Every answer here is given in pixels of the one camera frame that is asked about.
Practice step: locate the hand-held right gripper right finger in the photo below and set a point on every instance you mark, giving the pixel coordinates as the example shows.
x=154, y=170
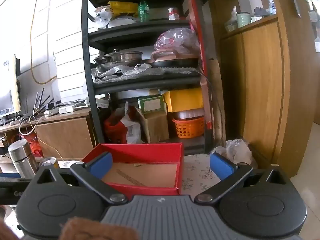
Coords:
x=221, y=166

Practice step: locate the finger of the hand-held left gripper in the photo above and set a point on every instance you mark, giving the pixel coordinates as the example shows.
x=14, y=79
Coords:
x=10, y=175

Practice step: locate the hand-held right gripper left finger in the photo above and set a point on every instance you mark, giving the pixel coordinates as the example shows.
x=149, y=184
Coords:
x=101, y=165

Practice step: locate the red cardboard box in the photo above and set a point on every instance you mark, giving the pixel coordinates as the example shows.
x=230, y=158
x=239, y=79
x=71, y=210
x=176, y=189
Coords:
x=140, y=152

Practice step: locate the steel thermos flask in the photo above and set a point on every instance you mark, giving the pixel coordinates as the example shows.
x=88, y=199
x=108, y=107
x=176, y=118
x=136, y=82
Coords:
x=21, y=155

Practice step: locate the red crumpled plastic bag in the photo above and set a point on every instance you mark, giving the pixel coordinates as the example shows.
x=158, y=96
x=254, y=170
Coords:
x=33, y=143

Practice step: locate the white printed plastic bag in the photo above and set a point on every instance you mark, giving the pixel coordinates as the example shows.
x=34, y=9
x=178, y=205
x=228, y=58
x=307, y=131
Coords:
x=132, y=130

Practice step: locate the low wooden stand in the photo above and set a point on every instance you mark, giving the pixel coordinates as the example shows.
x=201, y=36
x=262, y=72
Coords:
x=65, y=135

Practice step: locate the orange plastic basket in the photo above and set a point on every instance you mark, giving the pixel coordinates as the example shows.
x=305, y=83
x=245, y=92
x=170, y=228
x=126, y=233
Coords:
x=188, y=128

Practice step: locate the clear plastic container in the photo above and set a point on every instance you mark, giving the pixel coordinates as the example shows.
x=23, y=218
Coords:
x=188, y=114

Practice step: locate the brown cardboard sheet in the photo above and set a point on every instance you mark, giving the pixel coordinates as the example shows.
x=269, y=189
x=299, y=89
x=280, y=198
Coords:
x=216, y=105

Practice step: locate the white power strip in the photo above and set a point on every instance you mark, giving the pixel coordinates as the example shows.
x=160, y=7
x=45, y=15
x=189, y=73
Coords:
x=100, y=102

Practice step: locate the white power adapter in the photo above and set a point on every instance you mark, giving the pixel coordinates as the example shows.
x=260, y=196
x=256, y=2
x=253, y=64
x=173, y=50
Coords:
x=66, y=109

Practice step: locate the brown cardboard box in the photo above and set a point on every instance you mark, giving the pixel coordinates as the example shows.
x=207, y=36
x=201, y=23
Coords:
x=156, y=126

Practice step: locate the black router with antennas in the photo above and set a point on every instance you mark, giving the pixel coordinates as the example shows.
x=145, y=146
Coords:
x=37, y=110

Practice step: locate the yellow box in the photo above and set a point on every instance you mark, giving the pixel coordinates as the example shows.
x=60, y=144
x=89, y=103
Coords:
x=185, y=100

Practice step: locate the small green box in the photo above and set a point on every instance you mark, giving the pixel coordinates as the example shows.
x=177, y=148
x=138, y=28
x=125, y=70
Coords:
x=151, y=104

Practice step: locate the flat screen monitor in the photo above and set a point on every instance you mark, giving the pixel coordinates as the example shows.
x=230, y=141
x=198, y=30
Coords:
x=7, y=85

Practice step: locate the bubble wrap sheet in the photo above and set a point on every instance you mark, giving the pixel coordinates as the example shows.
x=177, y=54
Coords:
x=112, y=73

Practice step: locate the tall wooden cabinet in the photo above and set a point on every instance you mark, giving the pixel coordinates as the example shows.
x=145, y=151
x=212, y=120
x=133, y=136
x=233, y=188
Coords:
x=262, y=80

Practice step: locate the steel pot with lid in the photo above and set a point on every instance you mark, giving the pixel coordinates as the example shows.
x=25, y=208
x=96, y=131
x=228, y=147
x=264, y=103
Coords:
x=125, y=57

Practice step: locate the black metal shelf rack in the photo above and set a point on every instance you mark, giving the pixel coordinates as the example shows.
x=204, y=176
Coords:
x=87, y=55

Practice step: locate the red flat cardboard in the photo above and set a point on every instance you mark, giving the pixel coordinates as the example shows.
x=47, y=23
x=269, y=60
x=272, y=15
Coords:
x=201, y=55

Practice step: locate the black frying pan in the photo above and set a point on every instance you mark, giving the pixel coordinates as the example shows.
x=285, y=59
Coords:
x=175, y=63

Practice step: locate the pink pot with lid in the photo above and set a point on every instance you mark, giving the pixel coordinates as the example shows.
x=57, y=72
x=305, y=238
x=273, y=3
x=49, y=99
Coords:
x=165, y=55

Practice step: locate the clear bag with pink print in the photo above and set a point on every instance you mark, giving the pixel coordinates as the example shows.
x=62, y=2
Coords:
x=175, y=38

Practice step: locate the small glass bowl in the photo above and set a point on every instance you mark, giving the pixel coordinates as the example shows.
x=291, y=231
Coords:
x=230, y=27

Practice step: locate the white bowl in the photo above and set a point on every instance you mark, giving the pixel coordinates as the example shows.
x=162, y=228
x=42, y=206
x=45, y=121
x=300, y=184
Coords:
x=122, y=22

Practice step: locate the white crumpled plastic bag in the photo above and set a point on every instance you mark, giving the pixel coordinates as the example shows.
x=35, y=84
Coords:
x=102, y=17

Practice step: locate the green ceramic cup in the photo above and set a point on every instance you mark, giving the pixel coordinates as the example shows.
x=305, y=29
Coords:
x=243, y=20

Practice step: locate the white pump bottle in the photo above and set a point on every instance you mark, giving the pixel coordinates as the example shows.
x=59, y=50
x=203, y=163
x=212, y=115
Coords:
x=233, y=15

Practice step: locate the red and white carton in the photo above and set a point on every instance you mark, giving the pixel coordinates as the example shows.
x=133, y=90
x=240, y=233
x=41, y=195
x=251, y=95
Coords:
x=173, y=15

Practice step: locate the yellow printed bag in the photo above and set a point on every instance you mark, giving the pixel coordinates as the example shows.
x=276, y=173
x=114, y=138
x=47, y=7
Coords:
x=122, y=6

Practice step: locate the green plastic bottle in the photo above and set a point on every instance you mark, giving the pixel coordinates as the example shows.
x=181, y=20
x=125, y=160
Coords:
x=143, y=10

